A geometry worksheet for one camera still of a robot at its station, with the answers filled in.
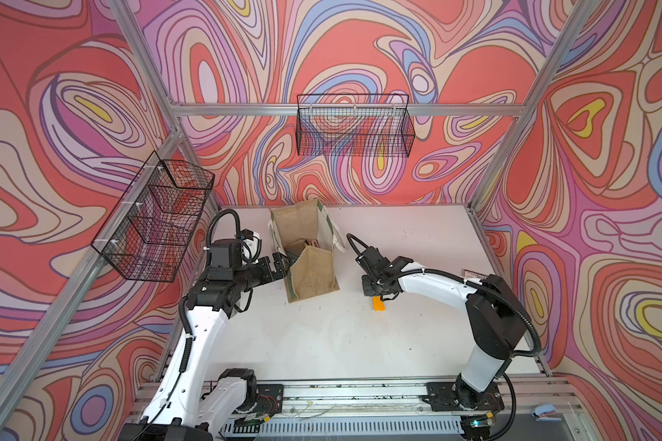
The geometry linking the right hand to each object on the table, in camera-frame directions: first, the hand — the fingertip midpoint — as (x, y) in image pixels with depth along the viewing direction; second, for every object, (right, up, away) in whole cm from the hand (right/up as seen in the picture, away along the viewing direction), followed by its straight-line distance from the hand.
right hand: (375, 293), depth 90 cm
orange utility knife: (+1, -3, -2) cm, 4 cm away
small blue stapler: (+41, -27, -20) cm, 53 cm away
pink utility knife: (-21, +16, +14) cm, 30 cm away
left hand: (-28, +12, -15) cm, 34 cm away
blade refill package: (+35, +5, +7) cm, 36 cm away
